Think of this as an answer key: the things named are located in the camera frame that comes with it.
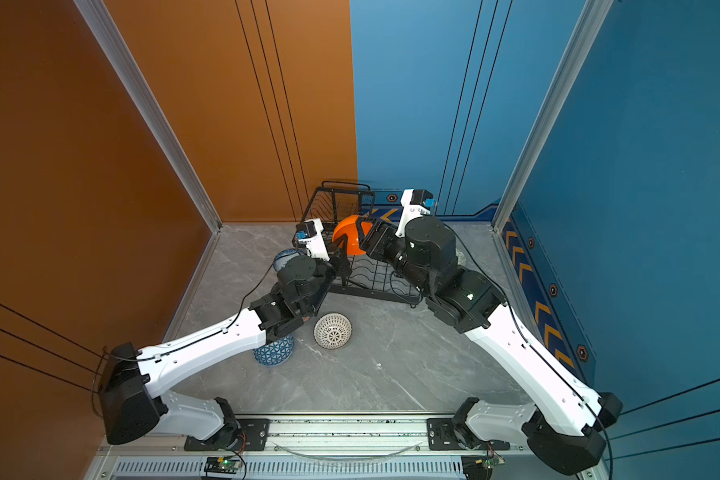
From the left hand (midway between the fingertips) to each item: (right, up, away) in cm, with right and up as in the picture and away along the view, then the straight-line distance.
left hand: (348, 235), depth 69 cm
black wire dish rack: (+1, -8, -5) cm, 10 cm away
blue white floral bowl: (-26, -6, +37) cm, 46 cm away
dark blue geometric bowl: (-23, -34, +18) cm, 44 cm away
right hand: (+4, +2, -11) cm, 12 cm away
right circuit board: (+31, -55, +1) cm, 63 cm away
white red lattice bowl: (-6, -28, +20) cm, 35 cm away
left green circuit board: (-31, -55, +2) cm, 63 cm away
